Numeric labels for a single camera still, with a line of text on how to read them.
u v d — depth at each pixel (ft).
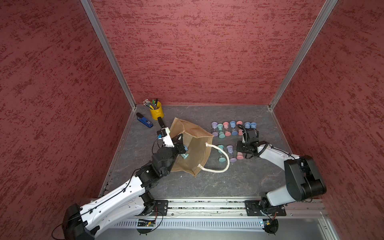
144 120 3.54
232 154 3.02
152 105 3.38
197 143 2.80
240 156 2.92
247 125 3.49
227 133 3.30
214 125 3.49
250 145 2.41
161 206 2.44
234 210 2.45
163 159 1.66
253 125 3.49
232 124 3.45
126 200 1.57
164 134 1.98
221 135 3.29
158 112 3.49
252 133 2.44
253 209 2.43
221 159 2.91
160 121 3.53
